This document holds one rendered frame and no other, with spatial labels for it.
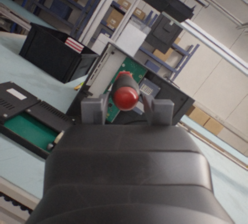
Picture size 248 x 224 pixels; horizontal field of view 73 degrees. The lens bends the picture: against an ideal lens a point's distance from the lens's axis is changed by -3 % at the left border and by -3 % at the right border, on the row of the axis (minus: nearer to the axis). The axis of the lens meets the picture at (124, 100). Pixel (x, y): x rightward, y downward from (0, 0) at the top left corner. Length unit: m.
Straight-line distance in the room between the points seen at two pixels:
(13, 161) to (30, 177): 0.03
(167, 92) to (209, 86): 4.50
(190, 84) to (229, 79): 1.00
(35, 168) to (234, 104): 5.24
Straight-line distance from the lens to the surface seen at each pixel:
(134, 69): 0.40
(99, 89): 0.43
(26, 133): 0.33
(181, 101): 0.44
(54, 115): 0.39
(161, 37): 2.25
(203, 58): 4.79
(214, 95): 5.05
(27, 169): 0.30
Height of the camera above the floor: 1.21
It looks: 14 degrees down
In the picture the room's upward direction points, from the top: 34 degrees clockwise
